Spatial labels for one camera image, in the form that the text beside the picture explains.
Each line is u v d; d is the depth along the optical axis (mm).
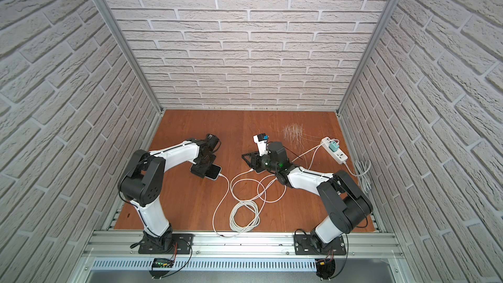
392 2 751
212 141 813
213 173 902
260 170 931
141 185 486
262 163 760
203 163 795
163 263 719
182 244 735
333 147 952
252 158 761
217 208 830
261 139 776
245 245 758
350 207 450
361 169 974
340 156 969
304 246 730
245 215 812
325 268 709
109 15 805
